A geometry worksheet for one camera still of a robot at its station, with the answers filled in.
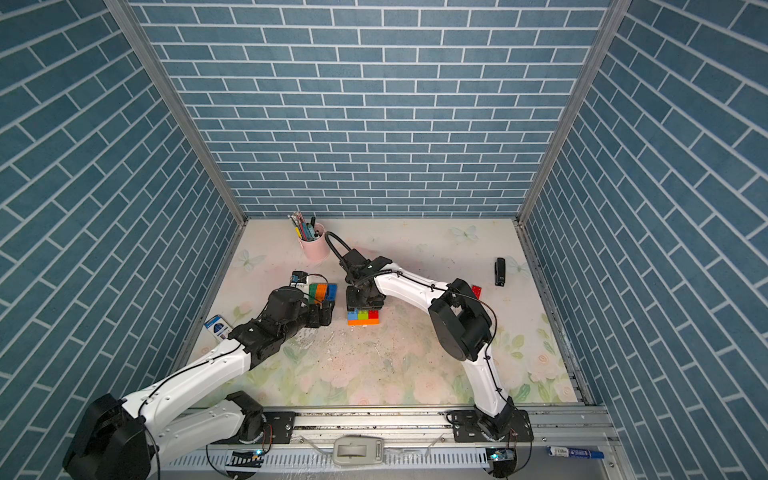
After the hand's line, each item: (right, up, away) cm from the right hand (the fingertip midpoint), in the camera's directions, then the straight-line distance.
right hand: (356, 309), depth 90 cm
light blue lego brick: (-1, -2, -1) cm, 2 cm away
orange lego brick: (-12, +4, +4) cm, 13 cm away
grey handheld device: (+4, -29, -21) cm, 36 cm away
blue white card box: (-42, -6, 0) cm, 42 cm away
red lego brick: (+5, -2, 0) cm, 5 cm away
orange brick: (+6, -4, +1) cm, 7 cm away
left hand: (-7, +3, -7) cm, 10 cm away
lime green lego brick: (+2, -2, -1) cm, 3 cm away
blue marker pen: (+51, -29, -21) cm, 62 cm away
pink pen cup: (-15, +18, +12) cm, 27 cm away
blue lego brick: (-9, +4, +6) cm, 11 cm away
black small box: (+48, +10, +12) cm, 51 cm away
